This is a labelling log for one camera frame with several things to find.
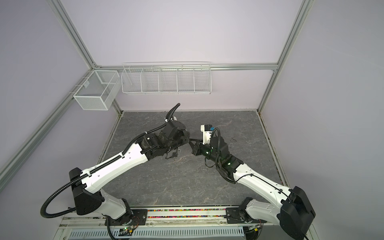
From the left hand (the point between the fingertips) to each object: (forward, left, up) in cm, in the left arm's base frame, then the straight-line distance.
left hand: (189, 137), depth 72 cm
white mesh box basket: (+46, +62, -4) cm, 77 cm away
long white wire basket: (+47, +14, +3) cm, 50 cm away
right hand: (-1, +1, -2) cm, 2 cm away
